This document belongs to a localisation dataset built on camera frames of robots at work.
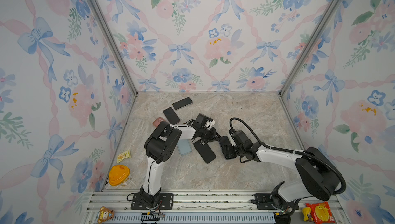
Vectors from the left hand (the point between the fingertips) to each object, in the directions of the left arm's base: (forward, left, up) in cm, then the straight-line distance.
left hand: (222, 137), depth 93 cm
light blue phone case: (-4, +23, -4) cm, 24 cm away
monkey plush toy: (-39, +55, 0) cm, 67 cm away
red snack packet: (-37, -42, -2) cm, 56 cm away
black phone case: (-7, +11, -3) cm, 13 cm away
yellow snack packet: (-11, +57, -2) cm, 58 cm away
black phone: (+30, +27, -3) cm, 40 cm away
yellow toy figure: (-37, -35, -1) cm, 51 cm away
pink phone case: (+13, +42, -3) cm, 45 cm away
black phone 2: (+19, +33, -5) cm, 39 cm away
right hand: (-6, -2, -2) cm, 7 cm away
